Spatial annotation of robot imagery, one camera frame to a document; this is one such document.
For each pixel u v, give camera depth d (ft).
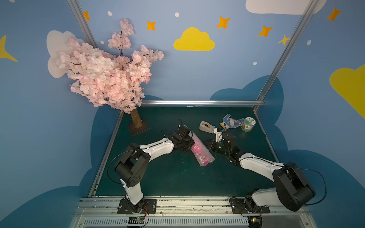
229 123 3.65
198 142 2.99
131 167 1.53
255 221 2.40
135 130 3.50
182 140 2.45
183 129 2.39
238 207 2.43
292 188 1.41
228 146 2.26
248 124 3.33
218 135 2.61
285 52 2.84
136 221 2.40
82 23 2.41
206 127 3.43
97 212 2.45
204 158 2.76
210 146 2.51
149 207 2.41
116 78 2.14
